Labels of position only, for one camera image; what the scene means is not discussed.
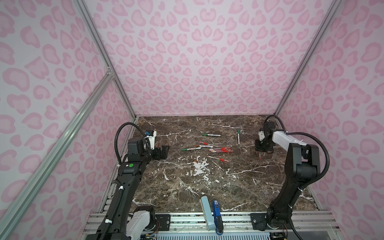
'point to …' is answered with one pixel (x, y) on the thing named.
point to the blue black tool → (218, 221)
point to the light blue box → (207, 213)
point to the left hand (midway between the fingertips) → (161, 143)
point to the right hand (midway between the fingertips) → (260, 147)
